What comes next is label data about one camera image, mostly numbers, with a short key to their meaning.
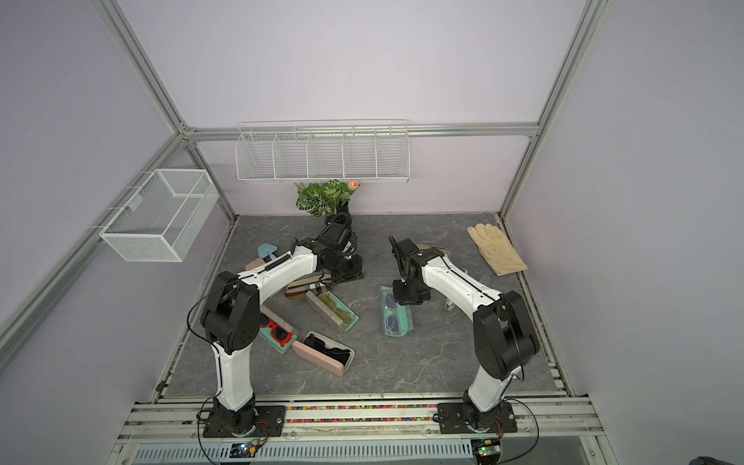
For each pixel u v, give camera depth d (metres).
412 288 0.74
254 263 1.05
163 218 0.84
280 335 0.81
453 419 0.74
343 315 0.91
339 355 0.84
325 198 0.91
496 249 1.08
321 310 0.86
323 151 0.99
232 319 0.51
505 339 0.46
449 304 0.91
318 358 0.77
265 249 1.08
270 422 0.74
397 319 0.87
